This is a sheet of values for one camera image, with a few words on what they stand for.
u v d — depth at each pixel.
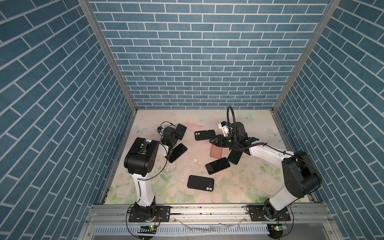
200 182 0.85
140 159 0.52
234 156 0.93
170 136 0.80
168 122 0.93
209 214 0.75
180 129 1.07
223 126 0.82
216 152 0.96
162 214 0.73
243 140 0.70
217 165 0.89
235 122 0.69
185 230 0.70
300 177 0.46
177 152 1.00
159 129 0.92
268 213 0.66
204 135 1.06
